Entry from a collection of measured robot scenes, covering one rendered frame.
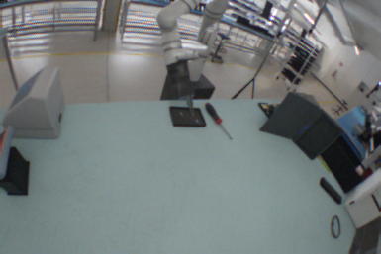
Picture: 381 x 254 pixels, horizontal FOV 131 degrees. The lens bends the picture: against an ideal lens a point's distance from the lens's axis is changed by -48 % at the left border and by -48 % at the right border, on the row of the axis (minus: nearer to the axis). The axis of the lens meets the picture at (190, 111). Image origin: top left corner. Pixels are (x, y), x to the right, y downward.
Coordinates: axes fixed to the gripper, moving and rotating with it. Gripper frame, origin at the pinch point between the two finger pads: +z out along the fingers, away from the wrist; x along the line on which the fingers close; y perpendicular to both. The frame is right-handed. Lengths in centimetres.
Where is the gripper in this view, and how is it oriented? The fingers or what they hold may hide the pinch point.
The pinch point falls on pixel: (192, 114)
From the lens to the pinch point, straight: 57.1
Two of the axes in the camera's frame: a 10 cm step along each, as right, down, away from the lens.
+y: -6.6, 0.4, 7.5
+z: 2.2, 9.7, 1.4
